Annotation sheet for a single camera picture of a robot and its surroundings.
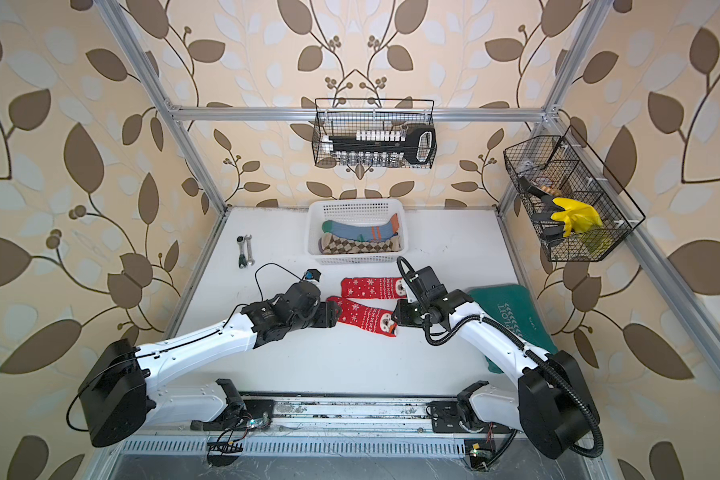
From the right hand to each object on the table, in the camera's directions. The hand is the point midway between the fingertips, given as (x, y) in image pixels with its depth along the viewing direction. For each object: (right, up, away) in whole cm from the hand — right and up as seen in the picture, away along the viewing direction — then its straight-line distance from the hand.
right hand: (396, 316), depth 84 cm
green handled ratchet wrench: (-53, +15, +21) cm, 59 cm away
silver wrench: (-50, +15, +21) cm, 57 cm away
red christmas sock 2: (-6, +6, +13) cm, 15 cm away
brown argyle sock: (-21, +20, +22) cm, 36 cm away
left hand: (-18, +3, -2) cm, 19 cm away
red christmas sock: (-7, -3, +6) cm, 10 cm away
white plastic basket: (-11, +32, +28) cm, 44 cm away
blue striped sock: (-10, +24, +28) cm, 38 cm away
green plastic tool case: (+36, +2, +5) cm, 36 cm away
